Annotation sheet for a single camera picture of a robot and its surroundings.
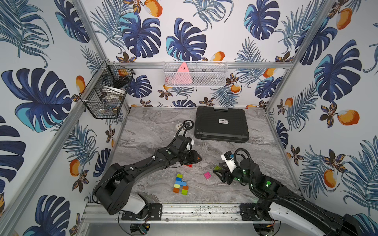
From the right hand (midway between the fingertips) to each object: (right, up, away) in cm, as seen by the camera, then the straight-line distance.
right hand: (217, 166), depth 77 cm
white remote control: (-23, +20, +28) cm, 41 cm away
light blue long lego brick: (-20, -11, +6) cm, 23 cm away
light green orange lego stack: (-22, -13, +4) cm, 26 cm away
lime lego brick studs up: (+2, -4, +10) cm, 11 cm away
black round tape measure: (-15, +24, +34) cm, 44 cm away
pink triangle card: (-19, +52, +14) cm, 57 cm away
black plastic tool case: (+7, +22, +26) cm, 35 cm away
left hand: (-8, +4, +4) cm, 10 cm away
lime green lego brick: (-17, -15, +3) cm, 23 cm away
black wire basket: (-68, +41, +15) cm, 81 cm away
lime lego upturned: (-21, -8, +9) cm, 24 cm away
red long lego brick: (-14, -3, +13) cm, 20 cm away
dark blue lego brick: (-21, -10, +9) cm, 25 cm away
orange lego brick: (-17, -13, +5) cm, 22 cm away
